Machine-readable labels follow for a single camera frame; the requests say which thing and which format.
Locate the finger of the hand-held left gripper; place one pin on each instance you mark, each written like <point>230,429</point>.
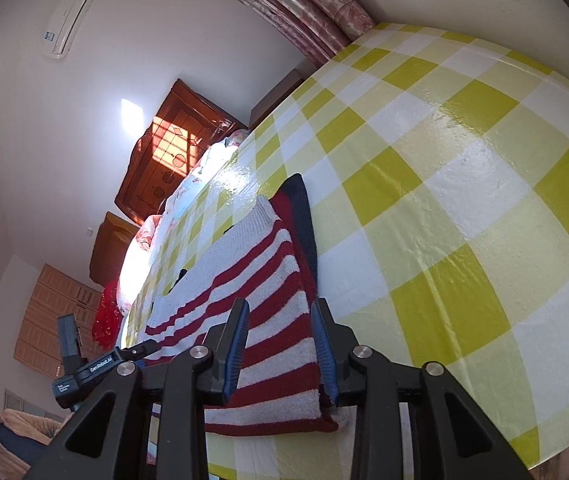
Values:
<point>140,348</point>
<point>68,337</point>

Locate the small wooden headboard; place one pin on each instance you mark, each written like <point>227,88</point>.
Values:
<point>112,245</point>

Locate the pink floral pillow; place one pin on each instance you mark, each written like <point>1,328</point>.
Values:
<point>142,240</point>

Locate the large carved wooden headboard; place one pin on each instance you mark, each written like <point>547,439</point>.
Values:
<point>174,145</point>

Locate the yellow checked bed sheet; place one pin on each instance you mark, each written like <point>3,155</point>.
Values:
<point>464,210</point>

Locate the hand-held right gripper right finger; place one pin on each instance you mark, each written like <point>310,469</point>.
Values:
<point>322,355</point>

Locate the light blue folded quilt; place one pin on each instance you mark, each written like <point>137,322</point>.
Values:
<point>214,157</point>

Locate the wooden nightstand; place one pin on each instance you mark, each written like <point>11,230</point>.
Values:
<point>274,97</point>

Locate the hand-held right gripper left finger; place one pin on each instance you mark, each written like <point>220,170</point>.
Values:
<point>238,360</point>

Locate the white air conditioner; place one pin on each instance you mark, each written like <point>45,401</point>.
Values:
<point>77,10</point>

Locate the light wooden wardrobe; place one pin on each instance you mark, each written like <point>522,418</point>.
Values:
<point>49,310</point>

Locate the pink floral curtain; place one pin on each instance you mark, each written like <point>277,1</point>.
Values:
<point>324,10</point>

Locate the red white striped sweater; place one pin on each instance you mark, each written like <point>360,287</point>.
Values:
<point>274,280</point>

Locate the red blanket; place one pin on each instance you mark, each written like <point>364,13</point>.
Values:
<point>107,317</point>

